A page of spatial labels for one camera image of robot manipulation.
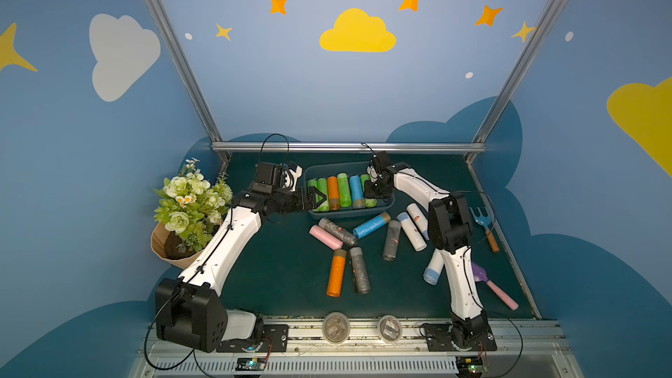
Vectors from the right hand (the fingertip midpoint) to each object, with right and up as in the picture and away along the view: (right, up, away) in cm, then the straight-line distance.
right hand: (372, 191), depth 105 cm
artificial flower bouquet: (-55, -3, -34) cm, 64 cm away
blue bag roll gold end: (-6, -4, -3) cm, 8 cm away
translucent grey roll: (+5, -17, -14) cm, 22 cm away
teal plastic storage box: (+2, -5, -4) cm, 7 cm away
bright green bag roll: (-2, -4, -3) cm, 6 cm away
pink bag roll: (-18, -16, -12) cm, 27 cm away
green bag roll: (-25, +3, +3) cm, 25 cm away
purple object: (+34, -27, -19) cm, 47 cm away
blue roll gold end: (-2, -13, -9) cm, 16 cm away
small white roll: (+17, -24, -22) cm, 37 cm away
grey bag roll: (-7, -26, -20) cm, 33 cm away
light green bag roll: (-21, +3, +3) cm, 21 cm away
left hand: (-20, -1, -26) cm, 32 cm away
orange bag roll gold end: (-16, -1, 0) cm, 16 cm away
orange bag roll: (-15, -26, -20) cm, 36 cm away
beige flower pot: (-68, -15, -25) cm, 74 cm away
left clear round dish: (-14, -37, -33) cm, 52 cm away
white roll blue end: (+13, -14, -12) cm, 23 cm away
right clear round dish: (+1, -37, -33) cm, 50 cm away
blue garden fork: (+44, -11, -4) cm, 45 cm away
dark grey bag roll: (-14, -14, -12) cm, 23 cm away
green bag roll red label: (-12, +1, -1) cm, 12 cm away
